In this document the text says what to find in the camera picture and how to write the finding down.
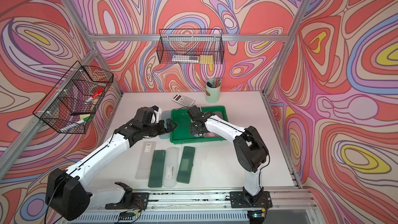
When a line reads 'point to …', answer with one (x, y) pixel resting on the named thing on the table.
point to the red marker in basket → (95, 95)
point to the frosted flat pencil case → (145, 159)
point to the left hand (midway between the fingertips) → (172, 127)
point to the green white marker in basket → (69, 127)
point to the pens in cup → (216, 83)
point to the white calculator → (183, 99)
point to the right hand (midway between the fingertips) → (199, 132)
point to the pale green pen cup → (212, 94)
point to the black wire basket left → (70, 107)
